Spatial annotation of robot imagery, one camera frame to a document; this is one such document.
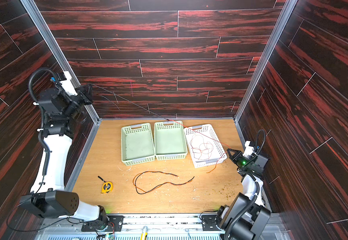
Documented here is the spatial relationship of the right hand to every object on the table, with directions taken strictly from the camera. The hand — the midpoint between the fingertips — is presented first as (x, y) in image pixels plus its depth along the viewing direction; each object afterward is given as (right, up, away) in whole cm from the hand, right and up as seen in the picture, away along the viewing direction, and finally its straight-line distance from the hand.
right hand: (231, 149), depth 83 cm
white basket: (-3, -2, +15) cm, 16 cm away
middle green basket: (-36, +4, +24) cm, 43 cm away
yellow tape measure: (-71, -21, +1) cm, 74 cm away
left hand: (-69, +31, -18) cm, 78 cm away
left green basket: (-59, +1, +22) cm, 63 cm away
